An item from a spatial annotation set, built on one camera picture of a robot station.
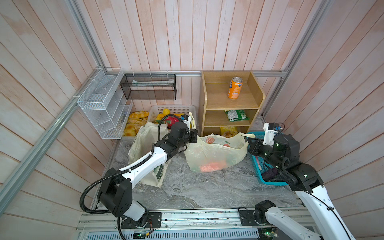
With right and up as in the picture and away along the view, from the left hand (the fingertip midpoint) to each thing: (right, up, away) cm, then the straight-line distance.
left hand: (199, 134), depth 80 cm
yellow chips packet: (+23, +1, +25) cm, 34 cm away
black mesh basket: (-34, +33, +24) cm, 53 cm away
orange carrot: (+8, -19, +4) cm, 21 cm away
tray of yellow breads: (-45, +10, +31) cm, 56 cm away
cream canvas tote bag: (-32, -4, +5) cm, 33 cm away
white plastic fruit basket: (-32, +17, +33) cm, 49 cm away
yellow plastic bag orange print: (+7, -10, 0) cm, 12 cm away
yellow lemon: (-23, +16, +32) cm, 43 cm away
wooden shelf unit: (+18, +20, +5) cm, 28 cm away
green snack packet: (+24, +12, +13) cm, 29 cm away
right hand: (+21, -1, -14) cm, 25 cm away
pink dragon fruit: (-20, +9, +23) cm, 31 cm away
